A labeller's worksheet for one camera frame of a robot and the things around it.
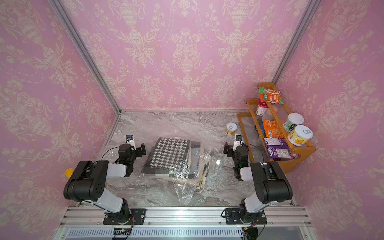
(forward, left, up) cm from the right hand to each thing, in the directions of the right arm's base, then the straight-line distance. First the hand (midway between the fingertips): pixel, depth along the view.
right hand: (235, 141), depth 93 cm
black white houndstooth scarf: (-12, +39, +7) cm, 41 cm away
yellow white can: (-15, -21, +25) cm, 36 cm away
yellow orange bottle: (-23, +79, +19) cm, 84 cm away
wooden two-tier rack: (+15, -18, -7) cm, 24 cm away
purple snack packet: (-11, -19, +9) cm, 24 cm away
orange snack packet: (+1, -20, +10) cm, 22 cm away
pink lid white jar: (+14, -17, +15) cm, 26 cm away
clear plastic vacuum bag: (-30, +30, +3) cm, 43 cm away
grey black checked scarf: (-6, +25, +4) cm, 26 cm away
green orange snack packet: (+14, -19, +24) cm, 34 cm away
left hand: (+3, +63, -2) cm, 63 cm away
